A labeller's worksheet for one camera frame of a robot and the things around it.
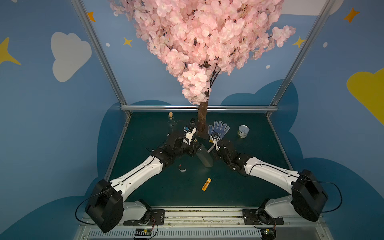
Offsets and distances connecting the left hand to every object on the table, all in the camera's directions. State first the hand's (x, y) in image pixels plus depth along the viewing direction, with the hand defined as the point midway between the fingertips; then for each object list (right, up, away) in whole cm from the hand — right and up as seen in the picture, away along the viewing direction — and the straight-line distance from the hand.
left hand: (199, 141), depth 79 cm
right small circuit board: (+34, -46, -6) cm, 57 cm away
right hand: (+11, -2, +7) cm, 14 cm away
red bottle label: (-11, -16, +12) cm, 23 cm away
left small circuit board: (-28, -45, -6) cm, 53 cm away
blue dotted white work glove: (+16, +7, +33) cm, 37 cm away
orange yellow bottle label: (+4, -26, +7) cm, 27 cm away
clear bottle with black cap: (-4, +10, +4) cm, 12 cm away
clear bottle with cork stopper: (-16, +10, +9) cm, 21 cm away
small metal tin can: (+32, +5, +25) cm, 41 cm away
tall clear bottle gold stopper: (+3, -9, +5) cm, 11 cm away
